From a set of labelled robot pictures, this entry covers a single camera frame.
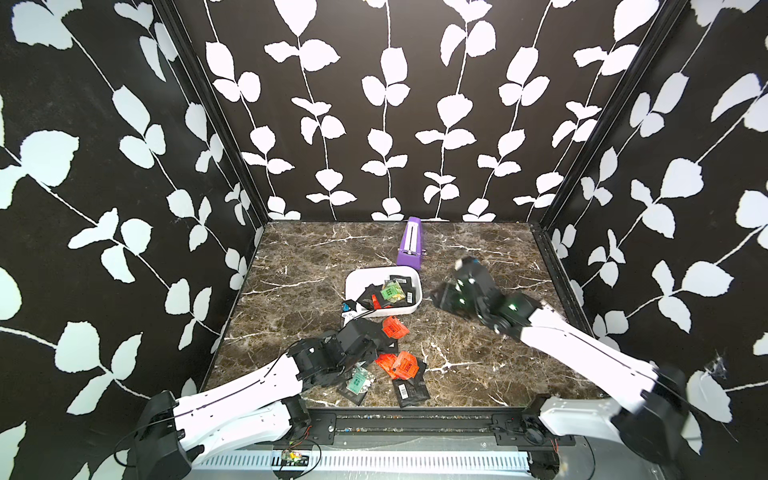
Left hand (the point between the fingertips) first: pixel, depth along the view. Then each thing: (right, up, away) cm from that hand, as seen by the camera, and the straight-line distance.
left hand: (379, 336), depth 77 cm
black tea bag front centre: (+9, -16, +3) cm, 18 cm away
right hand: (+14, +12, 0) cm, 18 cm away
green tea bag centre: (+4, +9, +18) cm, 21 cm away
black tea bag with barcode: (-4, +7, +18) cm, 20 cm away
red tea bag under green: (+2, -9, +7) cm, 11 cm away
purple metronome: (+10, +24, +24) cm, 35 cm away
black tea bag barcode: (+9, +9, +20) cm, 23 cm away
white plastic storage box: (-9, +13, +24) cm, 28 cm away
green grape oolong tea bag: (-6, -14, +5) cm, 16 cm away
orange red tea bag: (+7, -11, +7) cm, 14 cm away
